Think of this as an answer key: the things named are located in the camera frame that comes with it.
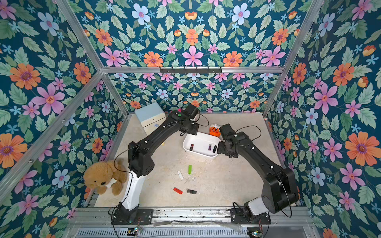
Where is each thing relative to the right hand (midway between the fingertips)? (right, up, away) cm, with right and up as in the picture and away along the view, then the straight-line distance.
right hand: (224, 150), depth 85 cm
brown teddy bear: (-61, -9, -15) cm, 63 cm away
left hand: (-17, +12, +5) cm, 22 cm away
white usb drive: (-26, -16, +3) cm, 31 cm away
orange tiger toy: (-4, +11, +18) cm, 21 cm away
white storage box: (-12, +1, +19) cm, 22 cm away
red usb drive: (-27, -22, -3) cm, 35 cm away
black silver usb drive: (-19, -23, -3) cm, 30 cm away
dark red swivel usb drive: (-20, 0, +14) cm, 24 cm away
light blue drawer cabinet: (-49, +21, +15) cm, 55 cm away
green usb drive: (-21, -13, +6) cm, 25 cm away
